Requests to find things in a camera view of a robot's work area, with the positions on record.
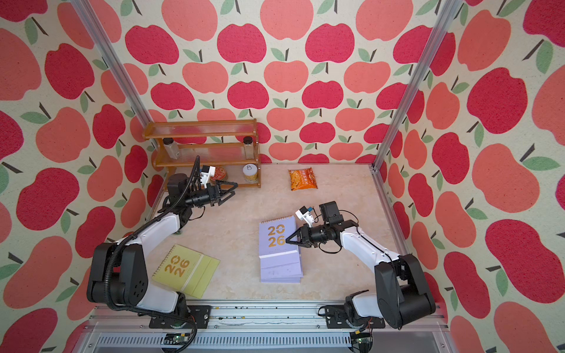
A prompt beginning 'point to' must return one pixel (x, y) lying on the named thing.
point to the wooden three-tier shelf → (231, 146)
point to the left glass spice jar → (171, 147)
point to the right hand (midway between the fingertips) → (289, 246)
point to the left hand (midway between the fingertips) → (236, 195)
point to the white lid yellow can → (250, 171)
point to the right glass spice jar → (248, 141)
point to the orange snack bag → (301, 179)
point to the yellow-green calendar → (187, 270)
